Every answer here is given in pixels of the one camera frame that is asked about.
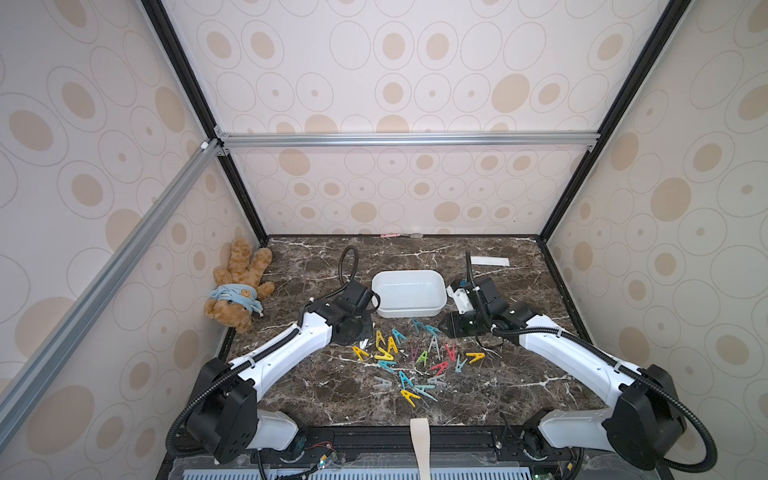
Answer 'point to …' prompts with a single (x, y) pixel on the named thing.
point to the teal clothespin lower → (404, 379)
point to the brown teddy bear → (238, 287)
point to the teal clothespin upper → (397, 335)
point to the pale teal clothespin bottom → (424, 392)
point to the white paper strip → (489, 261)
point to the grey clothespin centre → (434, 342)
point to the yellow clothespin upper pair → (391, 343)
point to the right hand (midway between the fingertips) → (453, 322)
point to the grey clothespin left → (382, 382)
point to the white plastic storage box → (409, 293)
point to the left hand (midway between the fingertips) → (374, 329)
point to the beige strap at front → (420, 437)
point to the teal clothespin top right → (427, 327)
